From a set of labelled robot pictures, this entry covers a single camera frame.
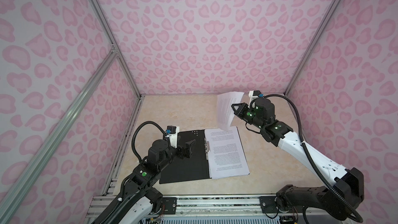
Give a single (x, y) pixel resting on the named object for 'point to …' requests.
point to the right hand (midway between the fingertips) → (231, 104)
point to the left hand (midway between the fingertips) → (188, 137)
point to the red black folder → (195, 168)
